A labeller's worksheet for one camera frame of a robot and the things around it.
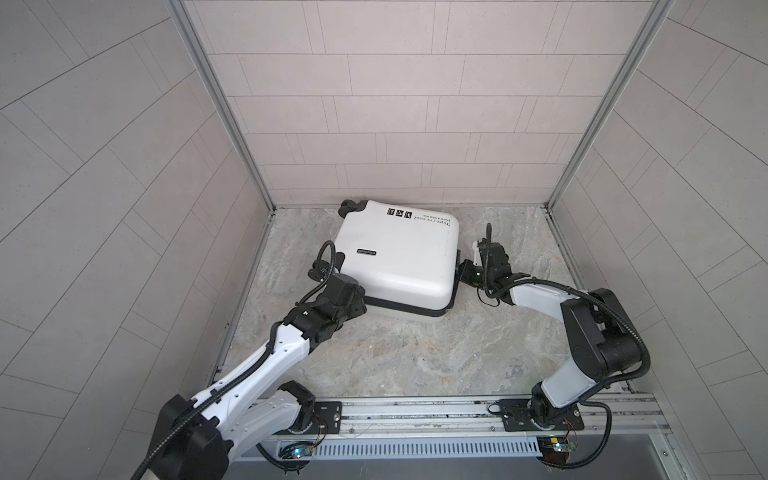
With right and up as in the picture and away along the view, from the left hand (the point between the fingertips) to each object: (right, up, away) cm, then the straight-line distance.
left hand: (364, 297), depth 81 cm
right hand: (+26, +6, +12) cm, 29 cm away
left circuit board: (-13, -29, -17) cm, 36 cm away
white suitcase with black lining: (+11, +11, -2) cm, 16 cm away
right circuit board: (+46, -32, -14) cm, 57 cm away
